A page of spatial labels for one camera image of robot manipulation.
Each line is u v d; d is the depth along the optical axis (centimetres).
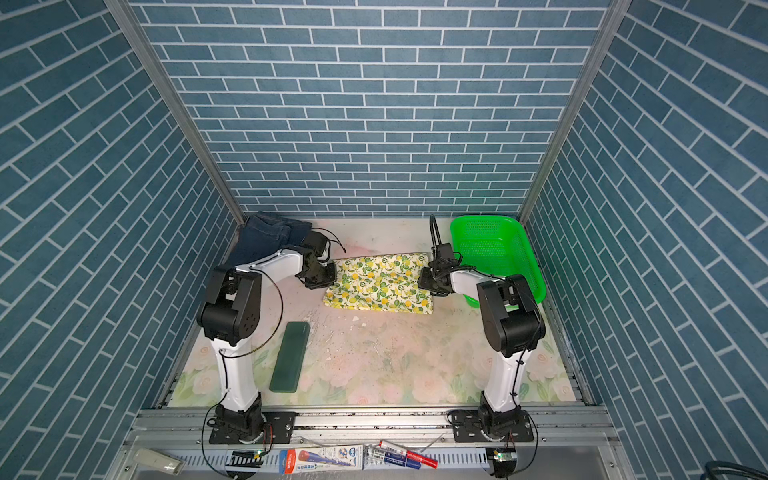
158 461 67
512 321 53
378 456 69
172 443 74
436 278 77
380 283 100
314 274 87
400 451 70
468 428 73
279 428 73
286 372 82
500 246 112
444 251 82
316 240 86
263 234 107
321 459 69
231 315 54
